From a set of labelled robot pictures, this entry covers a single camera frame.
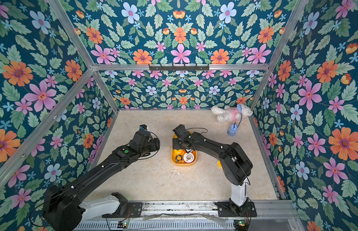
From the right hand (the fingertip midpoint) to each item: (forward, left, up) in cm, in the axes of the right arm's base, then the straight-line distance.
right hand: (177, 144), depth 91 cm
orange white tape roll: (-7, -8, -4) cm, 11 cm away
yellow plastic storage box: (-10, -4, -7) cm, 13 cm away
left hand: (-4, +10, +9) cm, 14 cm away
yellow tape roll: (-3, 0, -5) cm, 6 cm away
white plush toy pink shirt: (+27, -36, +1) cm, 45 cm away
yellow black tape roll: (-7, -1, -6) cm, 9 cm away
